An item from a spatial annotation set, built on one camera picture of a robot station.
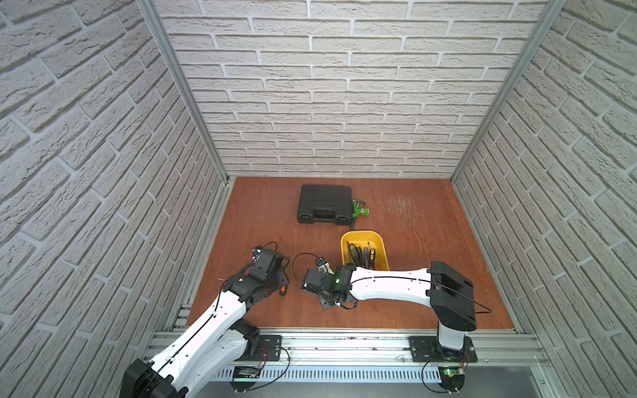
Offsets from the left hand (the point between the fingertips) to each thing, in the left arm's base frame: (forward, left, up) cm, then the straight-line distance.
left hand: (286, 271), depth 82 cm
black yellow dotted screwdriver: (+9, -24, -3) cm, 26 cm away
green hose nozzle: (+28, -28, -4) cm, 40 cm away
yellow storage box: (+16, -30, -5) cm, 35 cm away
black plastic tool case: (+31, -14, -1) cm, 34 cm away
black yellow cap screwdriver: (+8, -27, -6) cm, 29 cm away
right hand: (-6, -15, -4) cm, 17 cm away
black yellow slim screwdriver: (+7, -31, -4) cm, 32 cm away
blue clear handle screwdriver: (+8, -29, -6) cm, 31 cm away
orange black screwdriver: (-4, +1, -6) cm, 7 cm away
